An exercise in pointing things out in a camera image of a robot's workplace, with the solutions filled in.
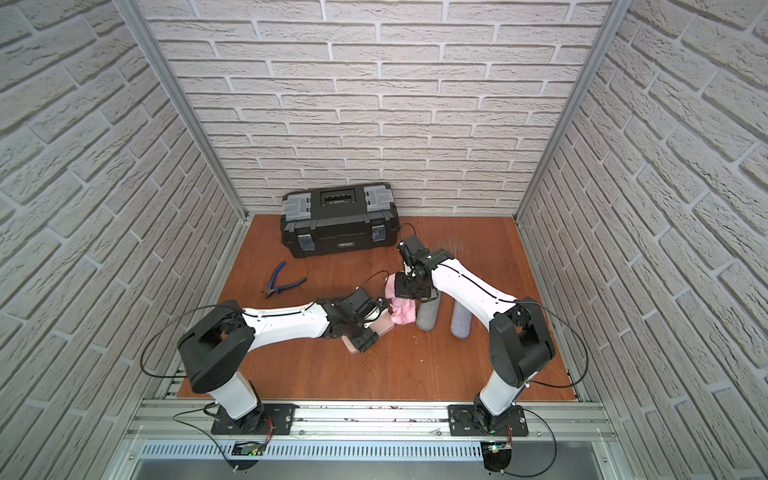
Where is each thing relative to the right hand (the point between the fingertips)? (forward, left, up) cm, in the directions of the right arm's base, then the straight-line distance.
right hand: (405, 292), depth 87 cm
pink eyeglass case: (-7, +7, -6) cm, 12 cm away
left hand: (-7, +11, -9) cm, 16 cm away
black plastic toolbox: (+26, +20, +7) cm, 34 cm away
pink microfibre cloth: (-6, +1, 0) cm, 6 cm away
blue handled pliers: (+11, +44, -7) cm, 46 cm away
